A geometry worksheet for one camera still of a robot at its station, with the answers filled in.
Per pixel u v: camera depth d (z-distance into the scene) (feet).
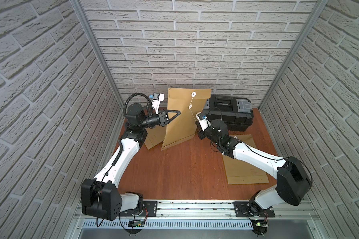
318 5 2.25
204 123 2.30
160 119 1.95
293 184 1.41
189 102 2.14
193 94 2.14
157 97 1.98
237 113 3.05
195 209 2.48
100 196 1.28
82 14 2.35
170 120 2.14
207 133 2.29
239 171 2.74
